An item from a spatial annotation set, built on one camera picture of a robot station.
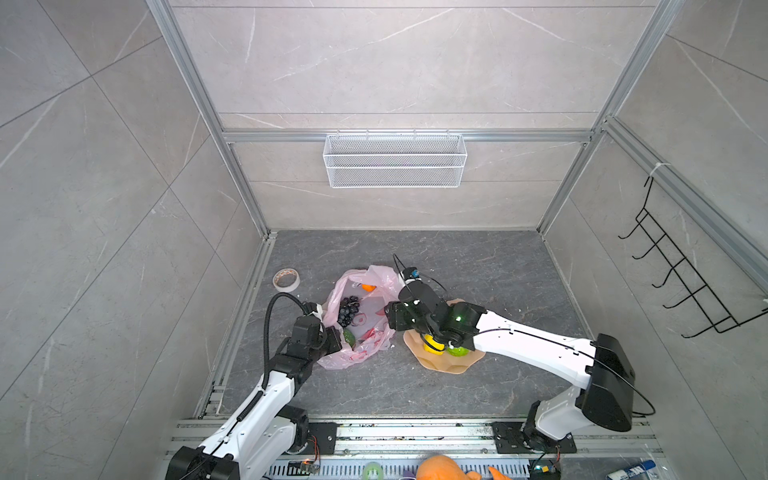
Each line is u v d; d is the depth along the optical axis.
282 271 1.05
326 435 0.73
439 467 0.64
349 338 0.86
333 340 0.75
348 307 0.92
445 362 0.86
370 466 0.70
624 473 0.68
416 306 0.56
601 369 0.42
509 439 0.73
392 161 1.01
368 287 0.99
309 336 0.65
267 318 0.62
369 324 0.95
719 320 0.59
